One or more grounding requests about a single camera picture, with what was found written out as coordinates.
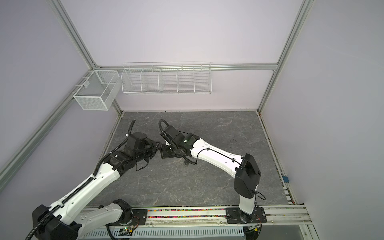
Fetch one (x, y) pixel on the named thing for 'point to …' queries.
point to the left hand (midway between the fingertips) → (162, 146)
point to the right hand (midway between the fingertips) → (161, 154)
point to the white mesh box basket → (99, 91)
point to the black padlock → (186, 163)
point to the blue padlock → (285, 179)
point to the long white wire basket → (166, 78)
